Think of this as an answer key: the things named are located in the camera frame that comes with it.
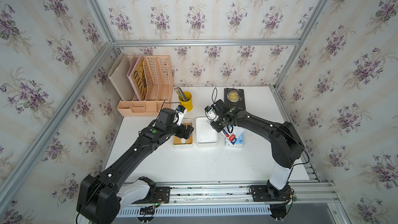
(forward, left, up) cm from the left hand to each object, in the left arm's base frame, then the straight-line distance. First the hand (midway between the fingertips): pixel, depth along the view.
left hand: (188, 126), depth 79 cm
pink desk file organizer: (+49, +24, -5) cm, 55 cm away
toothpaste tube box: (0, -22, -8) cm, 24 cm away
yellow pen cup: (+21, +1, -8) cm, 23 cm away
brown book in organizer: (+31, +32, +5) cm, 45 cm away
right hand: (+7, -17, -9) cm, 21 cm away
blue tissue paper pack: (+1, -29, -10) cm, 31 cm away
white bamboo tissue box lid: (-2, +6, -16) cm, 17 cm away
